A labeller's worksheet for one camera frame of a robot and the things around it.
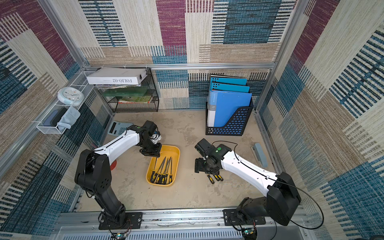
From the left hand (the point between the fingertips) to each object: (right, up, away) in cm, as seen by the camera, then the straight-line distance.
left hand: (159, 154), depth 89 cm
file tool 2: (-1, -12, -2) cm, 13 cm away
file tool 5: (+7, -12, -2) cm, 14 cm away
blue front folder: (+38, +29, +4) cm, 48 cm away
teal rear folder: (+43, +46, +13) cm, 65 cm away
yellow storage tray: (+7, 0, +7) cm, 10 cm away
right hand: (+24, -6, -9) cm, 26 cm away
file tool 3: (+1, -11, -1) cm, 12 cm away
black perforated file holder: (+47, +16, +9) cm, 51 cm away
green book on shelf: (-20, +38, +5) cm, 43 cm away
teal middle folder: (+41, +40, +6) cm, 58 cm away
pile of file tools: (+34, -13, -2) cm, 36 cm away
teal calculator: (-35, +15, +19) cm, 43 cm away
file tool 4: (+3, -11, -2) cm, 12 cm away
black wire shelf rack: (-21, +35, +13) cm, 43 cm away
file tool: (-2, -9, -6) cm, 11 cm away
